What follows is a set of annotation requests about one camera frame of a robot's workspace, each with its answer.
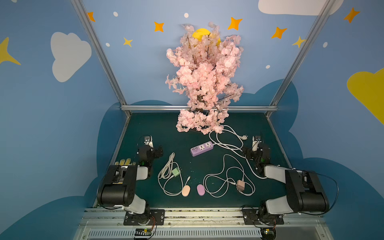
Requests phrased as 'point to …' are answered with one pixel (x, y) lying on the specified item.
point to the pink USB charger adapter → (240, 185)
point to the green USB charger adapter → (175, 172)
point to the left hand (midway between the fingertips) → (153, 143)
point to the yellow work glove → (123, 162)
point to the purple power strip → (201, 148)
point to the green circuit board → (143, 232)
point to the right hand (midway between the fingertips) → (254, 145)
